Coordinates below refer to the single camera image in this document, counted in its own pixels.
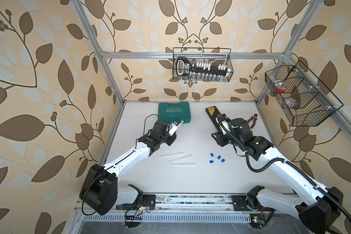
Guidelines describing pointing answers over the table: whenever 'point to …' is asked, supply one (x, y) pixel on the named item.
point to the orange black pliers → (255, 117)
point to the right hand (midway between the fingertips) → (216, 132)
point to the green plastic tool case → (169, 111)
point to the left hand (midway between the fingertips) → (172, 129)
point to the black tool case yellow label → (213, 111)
